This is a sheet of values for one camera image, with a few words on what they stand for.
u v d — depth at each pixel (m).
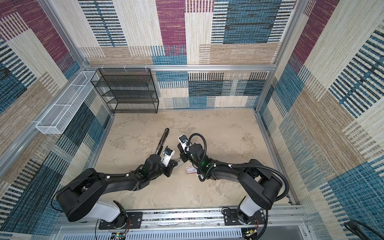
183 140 0.72
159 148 0.98
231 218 0.73
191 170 0.89
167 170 0.78
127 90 1.11
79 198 0.43
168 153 0.77
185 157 0.77
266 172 0.47
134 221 0.73
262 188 0.45
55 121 0.70
